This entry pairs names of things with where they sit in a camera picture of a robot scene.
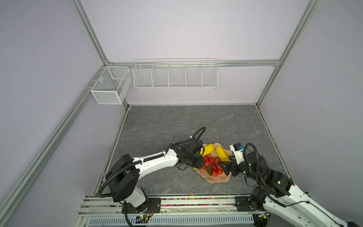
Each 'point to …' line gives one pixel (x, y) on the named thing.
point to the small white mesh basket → (111, 86)
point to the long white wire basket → (197, 73)
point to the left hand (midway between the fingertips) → (201, 165)
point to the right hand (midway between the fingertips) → (224, 160)
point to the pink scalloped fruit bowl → (222, 177)
